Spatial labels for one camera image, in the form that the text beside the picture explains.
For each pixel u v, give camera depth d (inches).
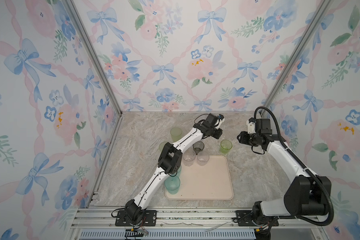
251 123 30.8
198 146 38.3
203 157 36.4
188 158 37.2
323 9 27.3
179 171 27.3
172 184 32.8
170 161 25.7
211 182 33.9
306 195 16.6
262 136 24.3
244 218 28.7
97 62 35.4
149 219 29.0
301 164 18.4
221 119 35.5
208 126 32.1
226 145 40.5
